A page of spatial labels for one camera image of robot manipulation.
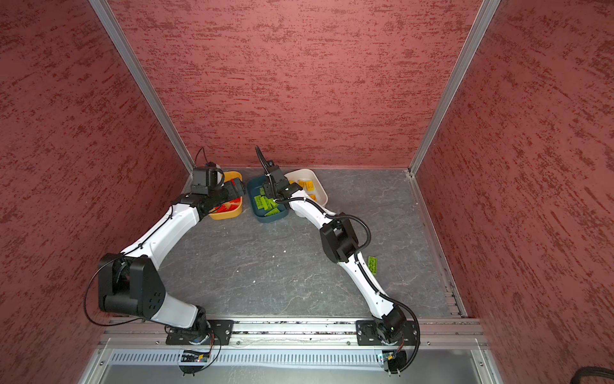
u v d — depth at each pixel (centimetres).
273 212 102
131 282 43
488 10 71
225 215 98
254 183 113
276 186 80
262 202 104
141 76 86
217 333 74
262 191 110
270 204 104
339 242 65
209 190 67
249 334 76
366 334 74
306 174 113
